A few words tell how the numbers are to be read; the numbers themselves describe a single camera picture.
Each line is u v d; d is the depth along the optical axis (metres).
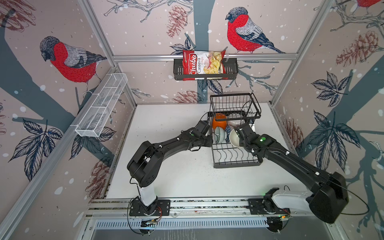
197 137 0.69
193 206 0.75
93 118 0.74
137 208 0.73
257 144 0.55
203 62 0.88
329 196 0.39
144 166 0.46
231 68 0.95
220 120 1.01
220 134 0.90
